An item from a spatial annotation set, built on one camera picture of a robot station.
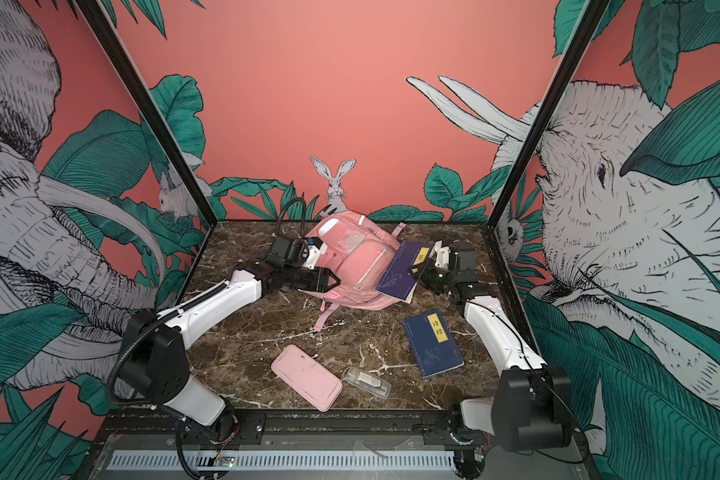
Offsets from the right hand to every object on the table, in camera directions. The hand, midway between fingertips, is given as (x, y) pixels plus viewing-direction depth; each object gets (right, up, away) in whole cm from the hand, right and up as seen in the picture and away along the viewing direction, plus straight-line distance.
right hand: (406, 265), depth 82 cm
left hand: (-20, -4, +1) cm, 20 cm away
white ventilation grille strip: (-32, -46, -11) cm, 58 cm away
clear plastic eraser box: (-11, -32, -1) cm, 34 cm away
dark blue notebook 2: (+9, -24, +7) cm, 27 cm away
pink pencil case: (-27, -31, -1) cm, 41 cm away
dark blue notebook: (-2, -5, +2) cm, 6 cm away
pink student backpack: (-15, +4, +25) cm, 30 cm away
